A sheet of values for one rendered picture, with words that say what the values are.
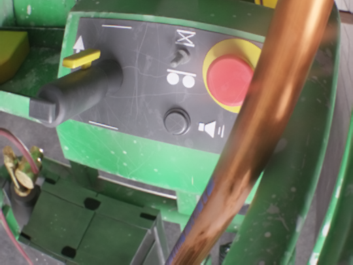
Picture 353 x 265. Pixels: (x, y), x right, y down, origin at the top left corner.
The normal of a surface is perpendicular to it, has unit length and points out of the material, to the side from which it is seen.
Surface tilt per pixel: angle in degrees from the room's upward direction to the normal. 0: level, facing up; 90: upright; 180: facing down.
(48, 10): 90
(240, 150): 83
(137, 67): 58
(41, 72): 0
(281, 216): 9
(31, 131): 0
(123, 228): 0
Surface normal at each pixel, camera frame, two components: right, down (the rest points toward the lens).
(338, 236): -0.49, -0.70
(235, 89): -0.32, 0.22
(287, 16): -0.79, 0.37
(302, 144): 0.08, -0.65
